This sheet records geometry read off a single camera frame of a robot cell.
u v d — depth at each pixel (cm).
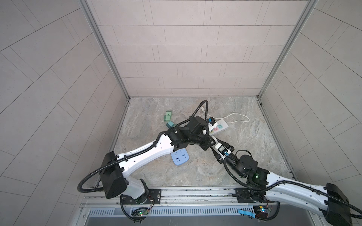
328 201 43
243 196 71
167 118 101
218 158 63
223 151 56
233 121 102
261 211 68
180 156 83
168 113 105
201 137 59
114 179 38
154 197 71
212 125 61
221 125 96
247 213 65
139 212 65
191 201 71
